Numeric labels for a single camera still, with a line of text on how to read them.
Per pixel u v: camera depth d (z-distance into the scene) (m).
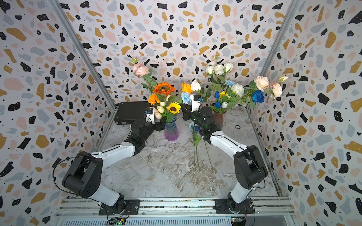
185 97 0.73
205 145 0.97
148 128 0.69
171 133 0.96
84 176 0.44
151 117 0.74
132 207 0.73
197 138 1.01
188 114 0.72
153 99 0.76
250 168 0.46
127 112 1.20
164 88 0.69
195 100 0.70
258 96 0.66
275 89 0.66
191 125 1.05
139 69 0.76
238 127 1.10
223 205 0.75
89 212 0.73
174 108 0.78
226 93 0.90
